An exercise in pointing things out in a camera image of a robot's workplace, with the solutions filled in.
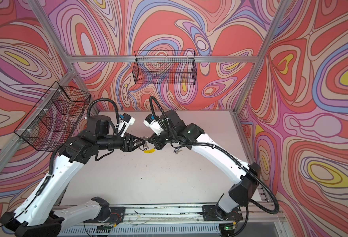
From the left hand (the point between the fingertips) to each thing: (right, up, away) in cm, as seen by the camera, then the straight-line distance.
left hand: (143, 140), depth 64 cm
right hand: (+3, -2, +5) cm, 7 cm away
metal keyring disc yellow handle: (+1, -6, +7) cm, 9 cm away
